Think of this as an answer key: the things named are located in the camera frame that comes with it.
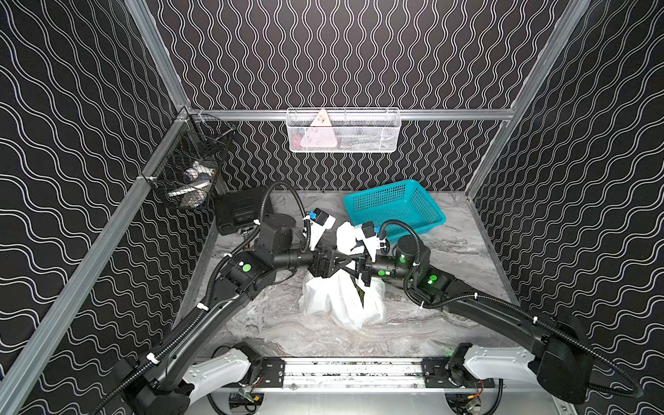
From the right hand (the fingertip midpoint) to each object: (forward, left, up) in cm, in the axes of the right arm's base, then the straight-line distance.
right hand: (334, 260), depth 66 cm
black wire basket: (+52, +52, +2) cm, 74 cm away
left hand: (+1, -2, +4) cm, 4 cm away
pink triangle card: (+46, +6, +8) cm, 47 cm away
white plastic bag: (-7, -2, -7) cm, 10 cm away
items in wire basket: (+19, +40, +6) cm, 45 cm away
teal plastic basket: (+47, -32, -27) cm, 63 cm away
